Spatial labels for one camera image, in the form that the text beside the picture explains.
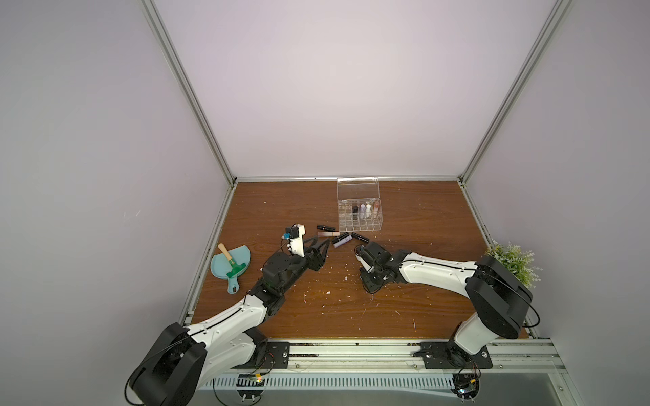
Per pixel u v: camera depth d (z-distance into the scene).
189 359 0.41
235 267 0.90
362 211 1.03
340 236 0.97
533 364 0.72
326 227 1.01
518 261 0.73
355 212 1.03
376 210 1.02
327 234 1.00
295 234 0.69
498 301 0.44
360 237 0.97
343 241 0.97
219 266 0.93
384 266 0.66
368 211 1.03
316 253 0.70
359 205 1.02
